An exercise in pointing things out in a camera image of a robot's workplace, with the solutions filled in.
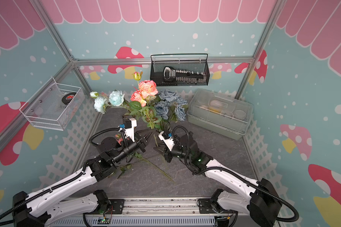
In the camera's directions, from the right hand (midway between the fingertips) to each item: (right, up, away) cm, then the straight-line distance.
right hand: (155, 147), depth 70 cm
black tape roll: (-50, +26, +8) cm, 57 cm away
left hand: (+1, +8, -7) cm, 10 cm away
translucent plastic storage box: (+40, +19, +25) cm, 50 cm away
